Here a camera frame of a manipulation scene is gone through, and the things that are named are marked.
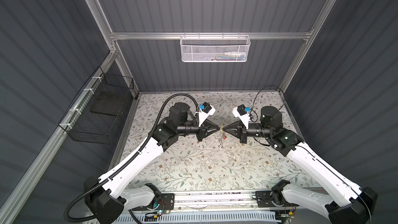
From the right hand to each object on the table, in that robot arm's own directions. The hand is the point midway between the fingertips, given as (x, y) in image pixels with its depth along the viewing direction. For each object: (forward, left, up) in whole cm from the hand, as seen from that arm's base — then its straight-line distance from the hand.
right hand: (226, 130), depth 65 cm
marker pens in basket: (+49, -5, +4) cm, 50 cm away
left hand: (+1, +3, +1) cm, 3 cm away
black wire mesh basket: (+8, +61, +1) cm, 61 cm away
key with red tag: (-2, +1, -2) cm, 2 cm away
